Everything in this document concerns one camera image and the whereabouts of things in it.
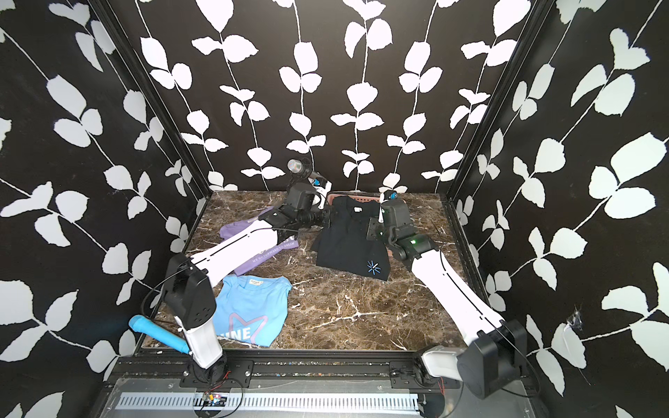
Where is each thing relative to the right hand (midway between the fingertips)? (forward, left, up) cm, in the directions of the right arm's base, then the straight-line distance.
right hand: (368, 216), depth 80 cm
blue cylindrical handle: (-29, +66, -23) cm, 75 cm away
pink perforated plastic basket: (+35, -1, -26) cm, 44 cm away
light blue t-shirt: (-22, +39, -24) cm, 50 cm away
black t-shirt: (-2, +9, -11) cm, 14 cm away
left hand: (+4, +9, 0) cm, 10 cm away
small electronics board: (-46, +44, -25) cm, 69 cm away
